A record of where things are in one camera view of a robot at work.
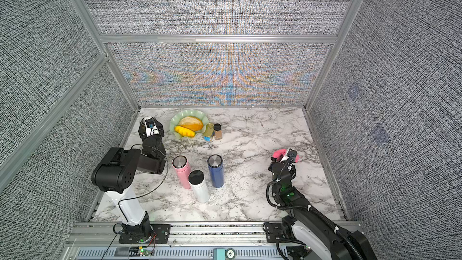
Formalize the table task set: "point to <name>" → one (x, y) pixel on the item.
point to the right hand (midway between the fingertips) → (282, 151)
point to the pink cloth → (278, 154)
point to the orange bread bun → (192, 123)
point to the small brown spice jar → (218, 131)
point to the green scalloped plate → (174, 122)
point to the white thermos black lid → (197, 179)
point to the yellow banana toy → (184, 131)
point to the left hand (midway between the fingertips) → (150, 118)
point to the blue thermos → (216, 170)
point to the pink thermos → (180, 164)
